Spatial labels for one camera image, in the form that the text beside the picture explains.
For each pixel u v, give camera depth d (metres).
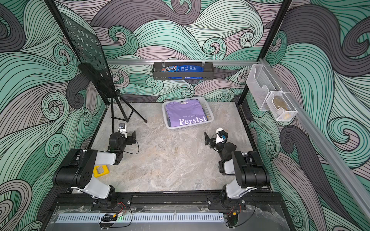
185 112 1.04
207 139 0.81
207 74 0.95
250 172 0.45
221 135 0.73
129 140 0.84
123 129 0.81
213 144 0.80
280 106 0.67
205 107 1.07
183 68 0.92
